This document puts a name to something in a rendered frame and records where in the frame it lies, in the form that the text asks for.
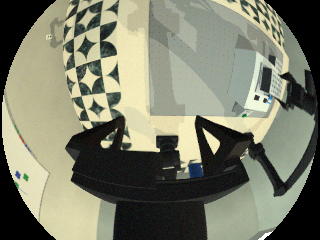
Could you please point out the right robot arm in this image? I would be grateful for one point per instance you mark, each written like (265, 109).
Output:
(293, 90)

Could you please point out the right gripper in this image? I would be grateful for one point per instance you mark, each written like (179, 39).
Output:
(288, 103)

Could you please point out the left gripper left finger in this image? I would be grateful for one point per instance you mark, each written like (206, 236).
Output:
(94, 136)

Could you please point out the white box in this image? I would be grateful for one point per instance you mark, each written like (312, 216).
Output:
(246, 80)

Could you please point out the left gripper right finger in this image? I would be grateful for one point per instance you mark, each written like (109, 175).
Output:
(232, 144)

